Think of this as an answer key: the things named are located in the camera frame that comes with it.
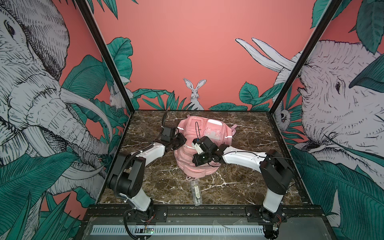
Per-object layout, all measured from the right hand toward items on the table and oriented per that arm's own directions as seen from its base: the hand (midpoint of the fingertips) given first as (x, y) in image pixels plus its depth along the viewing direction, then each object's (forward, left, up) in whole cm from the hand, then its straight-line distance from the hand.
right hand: (190, 160), depth 84 cm
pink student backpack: (+26, -1, -2) cm, 26 cm away
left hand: (+15, +1, +3) cm, 15 cm away
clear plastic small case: (-16, -4, -7) cm, 18 cm away
